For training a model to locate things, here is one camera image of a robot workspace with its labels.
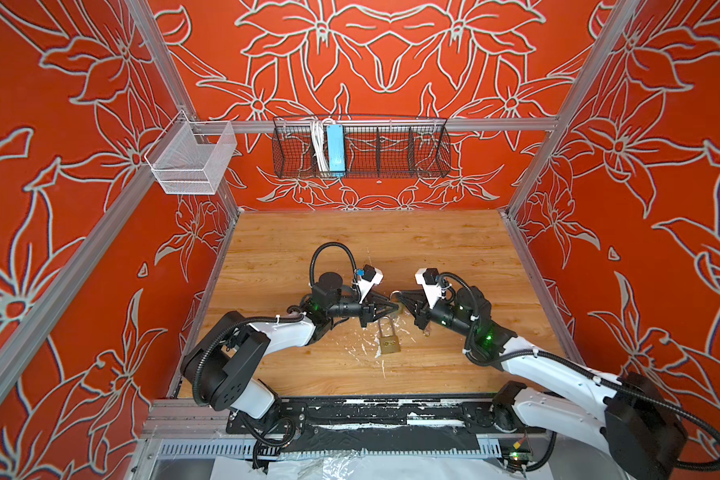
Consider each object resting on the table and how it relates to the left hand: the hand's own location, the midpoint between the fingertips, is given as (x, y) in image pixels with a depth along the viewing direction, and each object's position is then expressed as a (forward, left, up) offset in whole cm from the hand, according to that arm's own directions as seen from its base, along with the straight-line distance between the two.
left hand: (395, 306), depth 75 cm
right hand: (+2, 0, +3) cm, 3 cm away
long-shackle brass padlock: (-4, 0, -16) cm, 16 cm away
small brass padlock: (-1, -1, 0) cm, 2 cm away
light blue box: (+43, +19, +19) cm, 51 cm away
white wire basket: (+42, +67, +14) cm, 80 cm away
